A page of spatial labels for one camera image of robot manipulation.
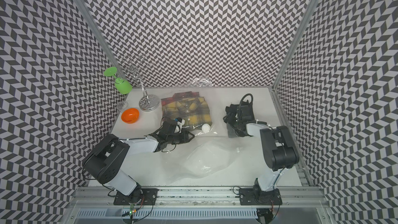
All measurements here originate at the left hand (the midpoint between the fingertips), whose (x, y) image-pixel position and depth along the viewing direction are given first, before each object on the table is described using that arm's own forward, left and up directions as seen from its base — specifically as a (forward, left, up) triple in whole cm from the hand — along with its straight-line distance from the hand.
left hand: (191, 137), depth 90 cm
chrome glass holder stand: (+28, +34, -1) cm, 44 cm away
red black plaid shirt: (+33, +12, -1) cm, 35 cm away
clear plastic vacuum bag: (-9, -11, -3) cm, 14 cm away
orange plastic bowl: (+14, +40, +2) cm, 43 cm away
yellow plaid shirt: (+15, -1, +5) cm, 16 cm away
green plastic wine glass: (+26, +43, +18) cm, 53 cm away
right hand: (+10, -21, 0) cm, 24 cm away
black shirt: (+3, -24, 0) cm, 24 cm away
